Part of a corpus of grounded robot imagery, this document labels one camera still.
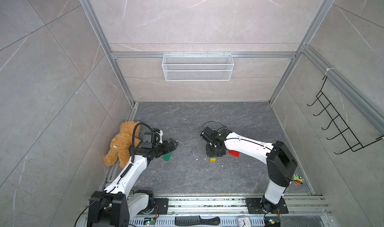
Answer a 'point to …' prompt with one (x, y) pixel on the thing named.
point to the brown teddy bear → (120, 144)
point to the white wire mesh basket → (197, 67)
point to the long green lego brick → (167, 156)
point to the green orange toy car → (297, 179)
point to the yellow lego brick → (213, 160)
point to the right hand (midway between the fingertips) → (212, 154)
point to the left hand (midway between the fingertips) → (173, 144)
